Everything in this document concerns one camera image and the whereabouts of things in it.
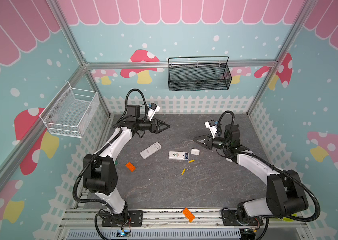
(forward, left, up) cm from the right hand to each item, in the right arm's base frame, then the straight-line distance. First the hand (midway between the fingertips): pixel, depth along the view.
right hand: (194, 139), depth 79 cm
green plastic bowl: (-39, -24, +12) cm, 47 cm away
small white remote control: (+1, +7, -20) cm, 21 cm away
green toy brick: (-3, +48, -20) cm, 52 cm away
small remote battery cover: (+5, -3, -22) cm, 23 cm away
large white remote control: (+5, +27, -20) cm, 34 cm away
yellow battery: (-2, 0, -21) cm, 21 cm away
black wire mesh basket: (+44, +1, +12) cm, 46 cm away
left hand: (+6, +15, +3) cm, 17 cm away
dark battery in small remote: (+2, +3, -21) cm, 21 cm away
